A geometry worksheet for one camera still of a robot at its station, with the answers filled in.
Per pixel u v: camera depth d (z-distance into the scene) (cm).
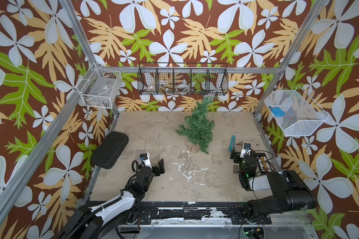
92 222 42
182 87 99
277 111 86
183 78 99
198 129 80
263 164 91
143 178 63
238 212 76
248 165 69
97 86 86
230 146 101
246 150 76
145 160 74
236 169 89
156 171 76
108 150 91
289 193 44
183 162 93
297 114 82
